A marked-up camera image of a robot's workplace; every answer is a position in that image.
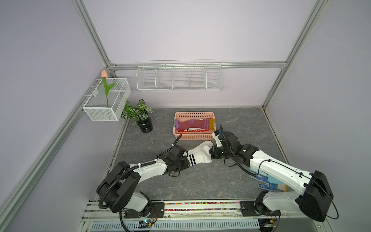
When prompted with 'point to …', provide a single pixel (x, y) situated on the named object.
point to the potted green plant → (140, 113)
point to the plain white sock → (200, 153)
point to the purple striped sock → (203, 123)
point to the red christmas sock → (198, 131)
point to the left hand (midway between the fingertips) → (189, 164)
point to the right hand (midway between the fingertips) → (208, 150)
